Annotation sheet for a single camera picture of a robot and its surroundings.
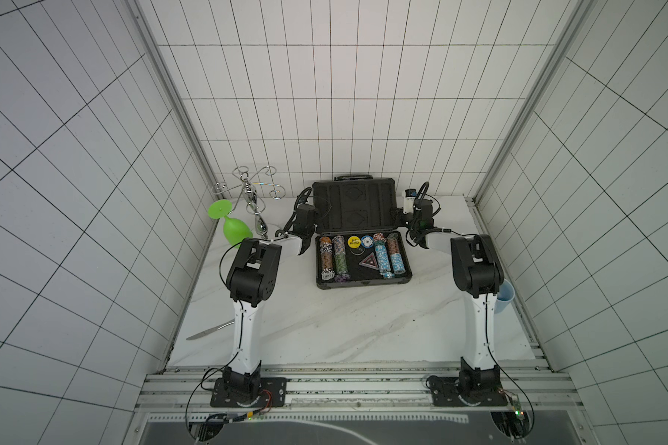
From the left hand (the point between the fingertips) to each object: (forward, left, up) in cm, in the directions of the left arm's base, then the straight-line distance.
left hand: (315, 218), depth 107 cm
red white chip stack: (-14, -5, +1) cm, 15 cm away
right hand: (+6, -34, +3) cm, 34 cm away
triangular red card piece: (-19, -21, -1) cm, 28 cm away
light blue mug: (-31, -64, -1) cm, 71 cm away
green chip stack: (-24, -10, -1) cm, 26 cm away
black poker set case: (+4, -18, +4) cm, 19 cm away
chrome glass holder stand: (-9, +19, +21) cm, 30 cm away
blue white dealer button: (-10, -20, -1) cm, 22 cm away
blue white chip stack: (-11, -25, 0) cm, 27 cm away
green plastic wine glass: (-16, +24, +13) cm, 32 cm away
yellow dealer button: (-10, -15, -1) cm, 18 cm away
